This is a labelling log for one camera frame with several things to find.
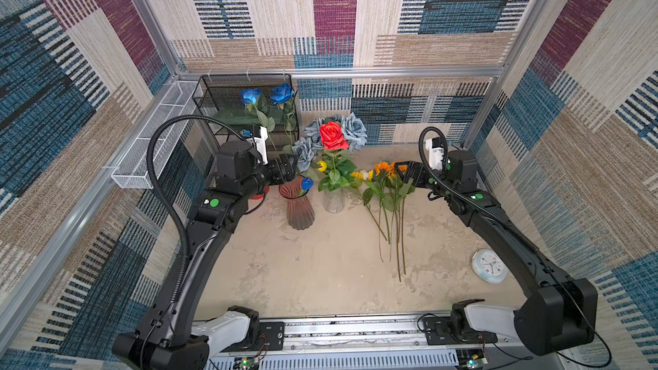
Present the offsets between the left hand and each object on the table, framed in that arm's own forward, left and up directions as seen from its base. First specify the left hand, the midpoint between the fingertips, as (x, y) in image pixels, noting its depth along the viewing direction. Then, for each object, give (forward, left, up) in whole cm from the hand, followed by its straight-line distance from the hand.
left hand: (288, 158), depth 68 cm
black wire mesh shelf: (+41, +31, -7) cm, 52 cm away
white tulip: (+20, -25, -31) cm, 44 cm away
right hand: (+5, -35, -12) cm, 37 cm away
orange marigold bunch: (+16, -34, -33) cm, 50 cm away
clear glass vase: (+5, -12, -27) cm, 30 cm away
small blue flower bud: (-3, -5, -7) cm, 9 cm away
